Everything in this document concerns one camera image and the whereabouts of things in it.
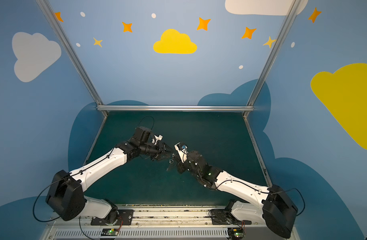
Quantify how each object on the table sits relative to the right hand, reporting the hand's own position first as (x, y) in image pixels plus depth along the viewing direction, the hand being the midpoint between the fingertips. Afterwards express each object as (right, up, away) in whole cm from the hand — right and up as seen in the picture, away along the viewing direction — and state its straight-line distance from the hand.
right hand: (176, 154), depth 78 cm
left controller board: (-32, -36, -7) cm, 49 cm away
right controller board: (+29, -37, -6) cm, 48 cm away
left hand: (-1, +1, -2) cm, 3 cm away
